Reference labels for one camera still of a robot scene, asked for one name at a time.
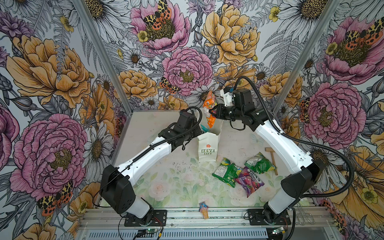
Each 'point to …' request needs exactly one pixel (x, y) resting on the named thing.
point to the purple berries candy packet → (249, 181)
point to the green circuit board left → (151, 230)
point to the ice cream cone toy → (204, 209)
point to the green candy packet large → (227, 172)
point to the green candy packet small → (259, 164)
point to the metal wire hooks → (301, 216)
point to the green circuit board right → (275, 231)
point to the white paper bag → (208, 143)
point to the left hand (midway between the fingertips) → (199, 133)
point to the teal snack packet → (205, 129)
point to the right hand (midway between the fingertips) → (211, 115)
